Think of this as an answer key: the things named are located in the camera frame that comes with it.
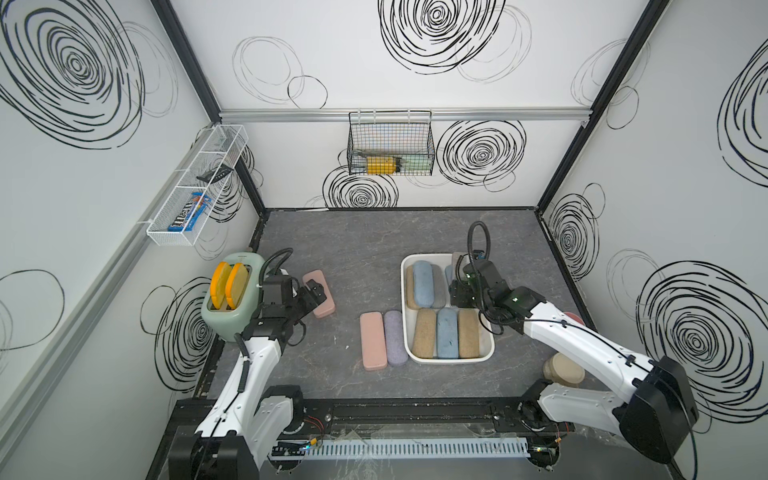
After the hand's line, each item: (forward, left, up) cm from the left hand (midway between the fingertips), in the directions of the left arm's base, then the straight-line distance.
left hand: (311, 293), depth 84 cm
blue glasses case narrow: (+7, -33, -4) cm, 34 cm away
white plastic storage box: (-8, -50, -6) cm, 51 cm away
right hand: (+1, -42, +3) cm, 42 cm away
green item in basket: (+32, -29, +22) cm, 48 cm away
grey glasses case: (+7, -38, -6) cm, 39 cm away
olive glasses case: (-8, -33, -8) cm, 35 cm away
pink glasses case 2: (-10, -18, -10) cm, 23 cm away
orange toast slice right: (-4, +16, +10) cm, 19 cm away
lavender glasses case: (-13, -25, -7) cm, 29 cm away
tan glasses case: (-7, -45, -7) cm, 46 cm away
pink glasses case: (0, -3, -9) cm, 10 cm away
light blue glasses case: (-6, -39, -8) cm, 40 cm away
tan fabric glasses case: (+6, -29, -7) cm, 30 cm away
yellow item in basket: (+31, -19, +22) cm, 42 cm away
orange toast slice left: (-4, +21, +10) cm, 23 cm away
